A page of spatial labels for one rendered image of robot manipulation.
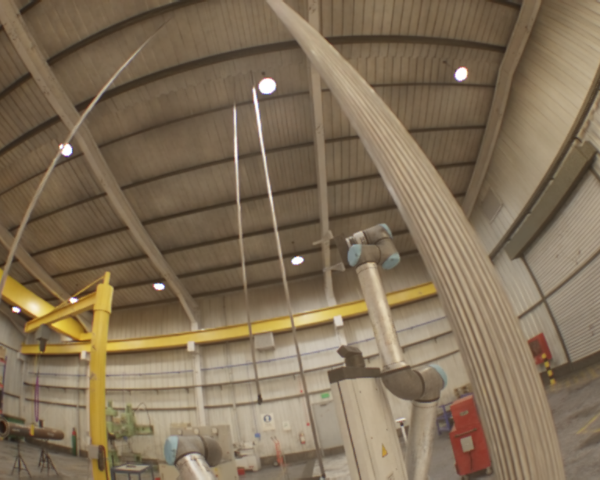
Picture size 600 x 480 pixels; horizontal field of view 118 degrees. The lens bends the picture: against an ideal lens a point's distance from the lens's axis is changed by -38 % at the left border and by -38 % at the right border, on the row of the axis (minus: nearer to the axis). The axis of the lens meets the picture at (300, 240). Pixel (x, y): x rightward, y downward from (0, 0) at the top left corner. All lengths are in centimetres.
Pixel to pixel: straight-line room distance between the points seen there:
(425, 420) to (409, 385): 20
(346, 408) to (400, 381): 24
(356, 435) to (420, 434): 39
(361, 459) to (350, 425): 11
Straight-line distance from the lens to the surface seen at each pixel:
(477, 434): 449
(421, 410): 120
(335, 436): 1165
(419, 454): 131
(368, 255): 120
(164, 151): 849
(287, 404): 1175
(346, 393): 93
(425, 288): 1289
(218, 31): 703
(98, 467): 493
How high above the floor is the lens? 164
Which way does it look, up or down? 35 degrees up
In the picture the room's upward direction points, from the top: 13 degrees counter-clockwise
